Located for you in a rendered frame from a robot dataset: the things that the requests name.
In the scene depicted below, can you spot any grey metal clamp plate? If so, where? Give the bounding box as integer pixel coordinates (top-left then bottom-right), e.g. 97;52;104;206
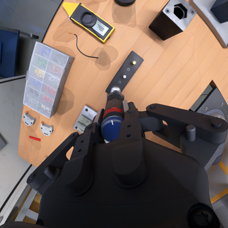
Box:
72;104;98;134

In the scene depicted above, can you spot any blue screwdriver cap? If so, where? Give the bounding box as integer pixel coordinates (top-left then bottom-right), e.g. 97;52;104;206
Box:
100;116;124;143

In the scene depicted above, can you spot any grey connector orange lever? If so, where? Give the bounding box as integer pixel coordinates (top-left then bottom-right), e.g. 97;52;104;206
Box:
23;111;37;127
40;121;55;136

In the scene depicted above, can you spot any black parking block hex hole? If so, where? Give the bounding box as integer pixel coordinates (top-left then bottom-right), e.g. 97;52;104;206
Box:
148;0;197;41

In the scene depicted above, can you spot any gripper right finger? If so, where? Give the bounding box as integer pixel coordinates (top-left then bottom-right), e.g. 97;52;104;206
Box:
114;100;228;166

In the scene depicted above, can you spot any black round object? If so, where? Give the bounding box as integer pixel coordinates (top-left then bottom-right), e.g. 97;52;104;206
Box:
114;0;136;7

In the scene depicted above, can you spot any yellow black tester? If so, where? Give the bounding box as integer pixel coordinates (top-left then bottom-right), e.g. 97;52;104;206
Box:
62;2;115;44

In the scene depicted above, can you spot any grey metal base plate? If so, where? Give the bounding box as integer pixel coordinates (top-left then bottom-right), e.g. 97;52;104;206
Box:
188;0;228;49

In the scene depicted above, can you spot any black ratcheting screwdriver red ring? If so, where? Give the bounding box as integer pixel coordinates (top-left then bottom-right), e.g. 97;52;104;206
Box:
100;85;125;144

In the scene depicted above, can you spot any black wire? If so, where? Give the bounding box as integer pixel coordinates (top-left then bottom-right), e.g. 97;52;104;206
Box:
68;32;99;59

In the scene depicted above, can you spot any clear parts organizer box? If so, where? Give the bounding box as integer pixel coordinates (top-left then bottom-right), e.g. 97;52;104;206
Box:
23;41;75;119

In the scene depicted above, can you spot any dark blue block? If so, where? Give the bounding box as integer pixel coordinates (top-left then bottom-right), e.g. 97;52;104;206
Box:
210;0;228;24

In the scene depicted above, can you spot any black coiled cable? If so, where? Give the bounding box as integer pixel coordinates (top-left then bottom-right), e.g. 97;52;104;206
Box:
80;11;98;28

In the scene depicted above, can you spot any grey fixture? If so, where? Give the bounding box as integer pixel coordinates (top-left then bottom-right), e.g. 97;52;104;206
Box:
188;80;228;172

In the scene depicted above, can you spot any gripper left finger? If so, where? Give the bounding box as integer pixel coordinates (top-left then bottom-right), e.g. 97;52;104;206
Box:
26;109;105;195

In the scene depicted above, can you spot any black loading block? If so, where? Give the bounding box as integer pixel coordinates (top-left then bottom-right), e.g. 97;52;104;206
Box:
105;51;144;94

